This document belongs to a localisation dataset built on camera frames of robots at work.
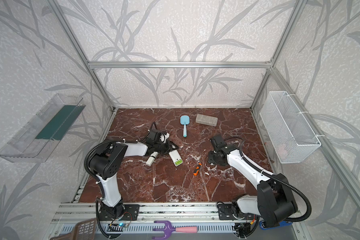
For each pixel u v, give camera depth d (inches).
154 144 31.6
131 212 28.6
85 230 27.4
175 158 35.8
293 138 23.9
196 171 33.9
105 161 20.4
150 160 35.6
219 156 24.1
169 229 27.3
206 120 42.7
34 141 25.0
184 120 44.0
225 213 28.7
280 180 16.2
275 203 16.1
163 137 33.2
